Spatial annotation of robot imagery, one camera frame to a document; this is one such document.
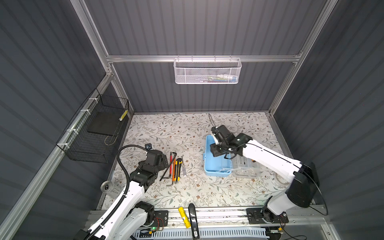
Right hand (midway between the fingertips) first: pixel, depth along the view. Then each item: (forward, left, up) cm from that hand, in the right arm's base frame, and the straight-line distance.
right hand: (216, 149), depth 82 cm
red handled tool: (-4, +27, -14) cm, 31 cm away
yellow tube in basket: (+14, +52, +14) cm, 55 cm away
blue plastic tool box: (-9, -11, -3) cm, 15 cm away
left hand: (-5, +33, -2) cm, 34 cm away
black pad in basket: (+6, +57, +16) cm, 59 cm away
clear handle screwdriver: (-4, +19, -15) cm, 25 cm away
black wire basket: (-6, +64, +15) cm, 67 cm away
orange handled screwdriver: (-2, +25, -13) cm, 29 cm away
